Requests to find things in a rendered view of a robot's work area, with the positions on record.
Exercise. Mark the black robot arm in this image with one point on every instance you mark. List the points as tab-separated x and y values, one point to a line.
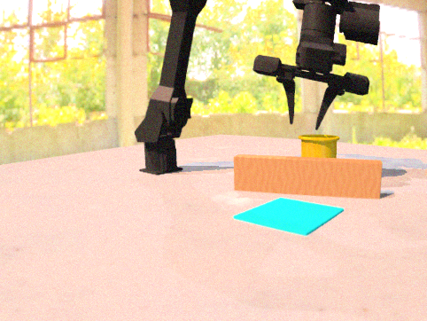
169	107

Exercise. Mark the yellow plastic cup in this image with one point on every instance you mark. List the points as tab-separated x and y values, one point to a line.
319	146

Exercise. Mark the orange flat bar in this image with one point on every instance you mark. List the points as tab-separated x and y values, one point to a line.
312	176

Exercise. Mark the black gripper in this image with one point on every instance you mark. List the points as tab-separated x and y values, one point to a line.
357	84

